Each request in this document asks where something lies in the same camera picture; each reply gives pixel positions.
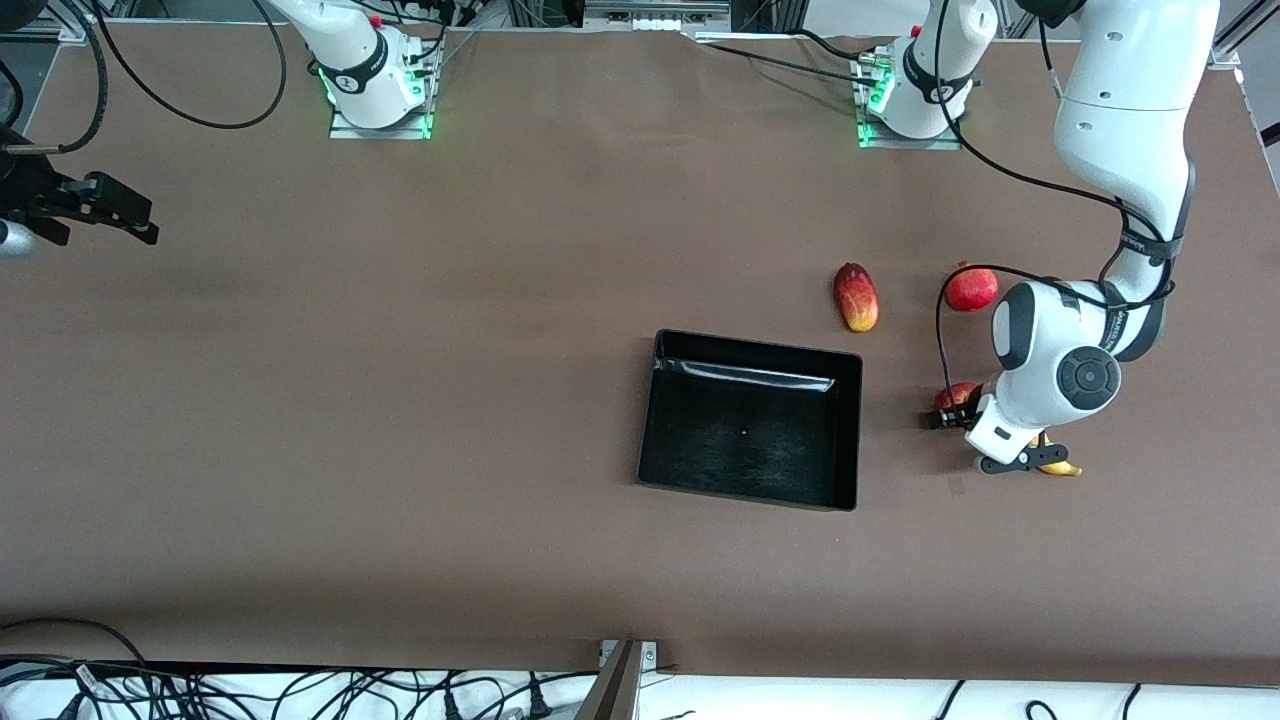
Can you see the grey metal device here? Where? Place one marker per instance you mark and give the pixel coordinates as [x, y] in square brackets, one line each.
[655, 15]

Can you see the silver metal bracket plate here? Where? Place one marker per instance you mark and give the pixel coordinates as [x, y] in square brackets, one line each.
[650, 655]

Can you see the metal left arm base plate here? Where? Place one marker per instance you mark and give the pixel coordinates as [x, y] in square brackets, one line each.
[950, 142]

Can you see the red yellow apple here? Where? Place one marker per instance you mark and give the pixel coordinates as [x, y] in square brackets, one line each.
[955, 395]

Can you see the red yellow mango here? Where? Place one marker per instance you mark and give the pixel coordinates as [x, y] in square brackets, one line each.
[857, 298]

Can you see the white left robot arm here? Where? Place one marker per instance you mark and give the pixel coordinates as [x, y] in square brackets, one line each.
[1130, 100]

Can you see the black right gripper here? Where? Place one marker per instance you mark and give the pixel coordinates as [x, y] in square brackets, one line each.
[30, 190]

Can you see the dark grey metal bar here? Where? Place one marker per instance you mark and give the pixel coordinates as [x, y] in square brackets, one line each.
[612, 695]

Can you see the black plastic box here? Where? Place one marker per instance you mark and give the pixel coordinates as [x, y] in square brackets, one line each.
[750, 440]

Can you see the yellow banana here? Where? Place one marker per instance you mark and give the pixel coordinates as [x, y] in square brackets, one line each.
[1062, 467]

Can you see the aluminium corner bracket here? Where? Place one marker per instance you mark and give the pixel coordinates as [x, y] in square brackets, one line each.
[1225, 55]

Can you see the red pomegranate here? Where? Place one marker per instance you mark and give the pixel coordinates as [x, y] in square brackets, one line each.
[971, 290]

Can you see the aluminium frame profile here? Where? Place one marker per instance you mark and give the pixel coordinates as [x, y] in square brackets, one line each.
[70, 32]

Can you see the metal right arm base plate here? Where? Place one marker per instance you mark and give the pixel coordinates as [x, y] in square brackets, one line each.
[345, 130]

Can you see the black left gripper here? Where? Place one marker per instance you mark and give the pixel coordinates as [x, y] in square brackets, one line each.
[950, 419]

